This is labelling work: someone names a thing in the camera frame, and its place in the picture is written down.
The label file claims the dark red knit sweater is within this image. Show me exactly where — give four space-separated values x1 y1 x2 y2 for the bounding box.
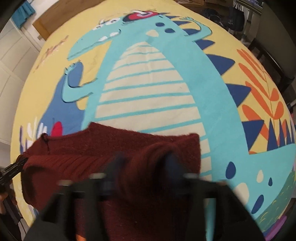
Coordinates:
21 123 201 240

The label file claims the person's left hand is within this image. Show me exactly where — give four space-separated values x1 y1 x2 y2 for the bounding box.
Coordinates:
0 191 15 215

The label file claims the white wardrobe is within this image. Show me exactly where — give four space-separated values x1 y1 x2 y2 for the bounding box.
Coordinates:
0 19 40 144

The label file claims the wooden headboard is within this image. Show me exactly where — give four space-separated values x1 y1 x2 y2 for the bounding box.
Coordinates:
33 0 103 40

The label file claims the teal curtain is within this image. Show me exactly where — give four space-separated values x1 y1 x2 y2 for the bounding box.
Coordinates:
11 1 36 29

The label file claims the yellow dinosaur print bedspread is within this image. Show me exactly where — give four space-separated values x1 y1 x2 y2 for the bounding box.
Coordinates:
11 1 295 237

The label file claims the dark wooden chair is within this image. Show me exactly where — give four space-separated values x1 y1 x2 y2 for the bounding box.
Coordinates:
248 1 295 93

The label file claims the black backpack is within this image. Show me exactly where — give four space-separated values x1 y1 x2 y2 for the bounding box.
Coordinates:
202 7 245 32

